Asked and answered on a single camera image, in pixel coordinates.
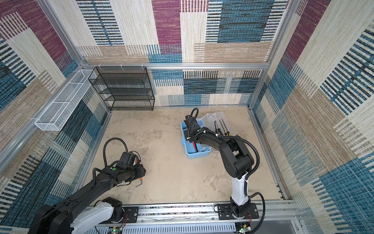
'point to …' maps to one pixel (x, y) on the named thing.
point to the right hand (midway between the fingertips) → (191, 133)
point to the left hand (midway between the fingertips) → (143, 169)
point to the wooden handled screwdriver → (216, 130)
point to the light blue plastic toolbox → (216, 123)
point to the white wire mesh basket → (55, 116)
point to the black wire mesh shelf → (124, 88)
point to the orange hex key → (141, 179)
